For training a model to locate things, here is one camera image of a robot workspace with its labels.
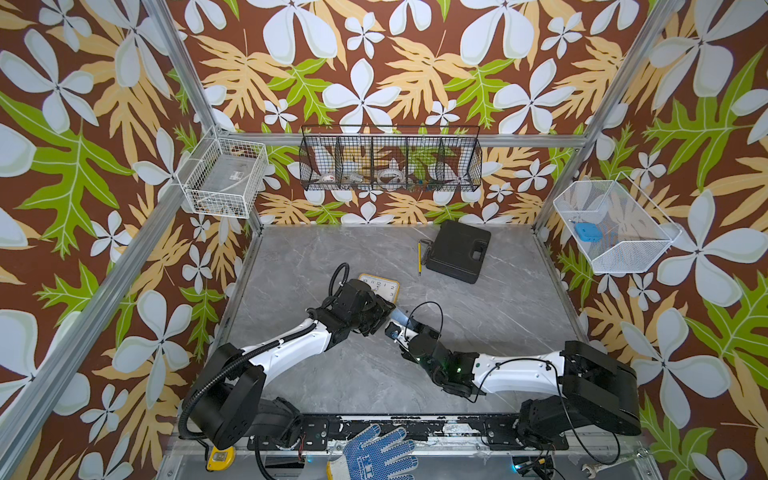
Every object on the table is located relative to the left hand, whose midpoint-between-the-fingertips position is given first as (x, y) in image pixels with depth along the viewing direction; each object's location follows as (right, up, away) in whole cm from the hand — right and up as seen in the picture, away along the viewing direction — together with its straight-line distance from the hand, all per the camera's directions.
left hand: (396, 305), depth 84 cm
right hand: (+3, -5, 0) cm, 6 cm away
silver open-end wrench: (+46, -36, -15) cm, 60 cm away
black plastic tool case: (+24, +16, +24) cm, 38 cm away
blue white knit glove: (-8, -35, -13) cm, 38 cm away
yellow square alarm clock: (-2, +3, +15) cm, 15 cm away
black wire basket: (-1, +47, +13) cm, 49 cm away
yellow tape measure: (-42, -34, -15) cm, 56 cm away
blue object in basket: (+55, +21, 0) cm, 59 cm away
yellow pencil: (+10, +13, +27) cm, 32 cm away
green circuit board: (+32, -39, -10) cm, 51 cm away
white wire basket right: (+62, +23, 0) cm, 66 cm away
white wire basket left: (-51, +38, +3) cm, 64 cm away
